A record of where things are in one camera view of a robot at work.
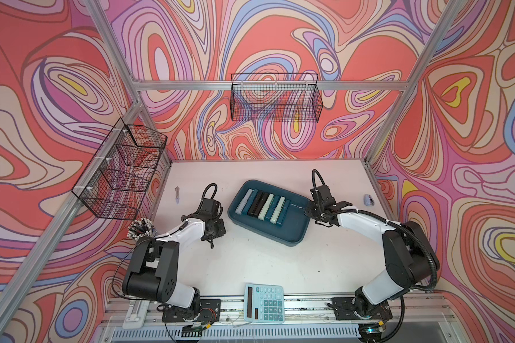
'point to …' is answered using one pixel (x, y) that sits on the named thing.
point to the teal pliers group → (284, 211)
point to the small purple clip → (177, 190)
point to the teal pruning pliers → (249, 201)
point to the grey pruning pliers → (242, 203)
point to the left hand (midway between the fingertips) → (222, 231)
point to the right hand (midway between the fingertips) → (310, 215)
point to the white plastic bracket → (136, 314)
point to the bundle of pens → (141, 228)
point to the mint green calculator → (264, 303)
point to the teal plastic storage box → (294, 230)
